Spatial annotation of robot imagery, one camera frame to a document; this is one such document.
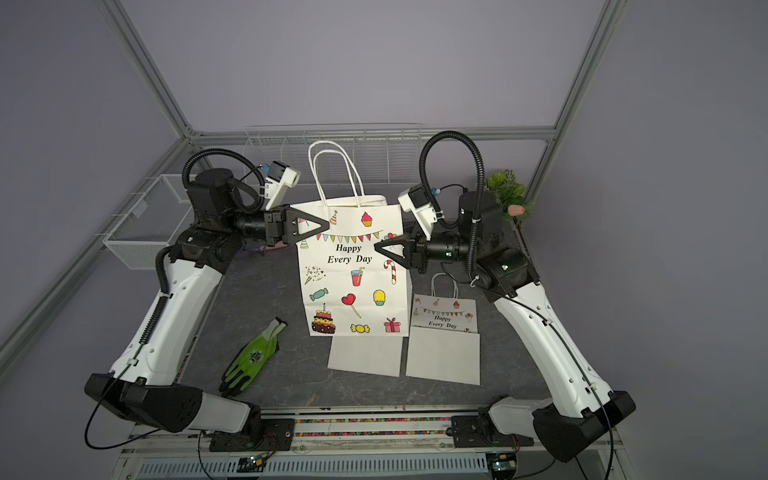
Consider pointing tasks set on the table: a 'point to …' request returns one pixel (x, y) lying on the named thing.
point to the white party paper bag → (444, 342)
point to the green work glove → (254, 358)
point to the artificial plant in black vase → (509, 193)
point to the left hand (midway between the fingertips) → (327, 230)
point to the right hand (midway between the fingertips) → (379, 242)
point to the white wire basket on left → (155, 210)
